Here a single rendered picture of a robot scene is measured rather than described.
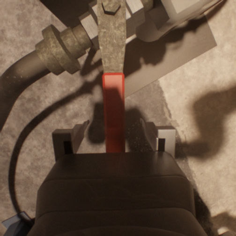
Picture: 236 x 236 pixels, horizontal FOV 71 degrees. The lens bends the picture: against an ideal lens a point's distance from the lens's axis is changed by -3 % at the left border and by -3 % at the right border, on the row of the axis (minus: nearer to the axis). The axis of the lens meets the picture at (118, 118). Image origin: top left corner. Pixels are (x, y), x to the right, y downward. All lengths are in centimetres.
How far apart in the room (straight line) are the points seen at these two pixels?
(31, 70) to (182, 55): 56
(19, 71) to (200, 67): 62
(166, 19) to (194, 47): 50
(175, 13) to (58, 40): 12
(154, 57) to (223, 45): 26
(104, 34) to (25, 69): 10
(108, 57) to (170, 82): 52
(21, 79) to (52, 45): 5
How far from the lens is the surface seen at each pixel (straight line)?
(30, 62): 21
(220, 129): 81
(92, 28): 20
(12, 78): 22
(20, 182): 89
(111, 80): 16
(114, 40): 17
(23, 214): 99
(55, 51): 19
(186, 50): 69
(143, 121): 15
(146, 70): 64
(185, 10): 20
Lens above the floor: 64
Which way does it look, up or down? 75 degrees down
